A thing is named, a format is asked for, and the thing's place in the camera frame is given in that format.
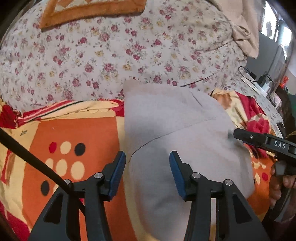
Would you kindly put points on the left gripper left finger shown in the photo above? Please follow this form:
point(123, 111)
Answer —
point(60, 220)

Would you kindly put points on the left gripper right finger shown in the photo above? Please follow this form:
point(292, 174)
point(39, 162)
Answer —
point(235, 219)

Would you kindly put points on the grey sweatpants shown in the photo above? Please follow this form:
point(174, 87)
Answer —
point(160, 119)

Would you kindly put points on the person's right hand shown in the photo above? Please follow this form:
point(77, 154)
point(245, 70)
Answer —
point(275, 185)

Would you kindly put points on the red orange patterned blanket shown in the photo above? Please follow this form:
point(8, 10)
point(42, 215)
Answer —
point(76, 139)

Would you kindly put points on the beige curtain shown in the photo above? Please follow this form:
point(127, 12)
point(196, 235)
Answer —
point(243, 19)

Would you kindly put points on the floral bed sheet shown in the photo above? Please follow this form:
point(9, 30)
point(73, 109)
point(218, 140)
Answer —
point(177, 43)

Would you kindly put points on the orange checkered pillow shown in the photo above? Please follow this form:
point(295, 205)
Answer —
point(60, 12)

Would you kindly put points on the black charger with cable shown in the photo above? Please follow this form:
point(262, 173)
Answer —
point(261, 80)

